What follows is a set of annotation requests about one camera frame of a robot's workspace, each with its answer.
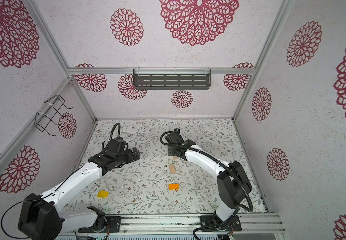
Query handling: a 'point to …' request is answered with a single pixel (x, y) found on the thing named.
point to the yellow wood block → (103, 194)
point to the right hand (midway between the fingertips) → (173, 146)
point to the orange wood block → (172, 186)
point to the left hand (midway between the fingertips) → (133, 157)
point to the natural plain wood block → (172, 168)
